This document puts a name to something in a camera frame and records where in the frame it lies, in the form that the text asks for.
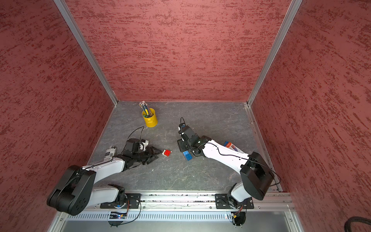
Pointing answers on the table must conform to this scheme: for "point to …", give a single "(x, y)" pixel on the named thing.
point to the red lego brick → (167, 152)
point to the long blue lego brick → (187, 155)
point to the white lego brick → (163, 153)
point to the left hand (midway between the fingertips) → (160, 156)
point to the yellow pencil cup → (150, 122)
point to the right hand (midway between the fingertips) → (182, 145)
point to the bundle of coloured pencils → (145, 108)
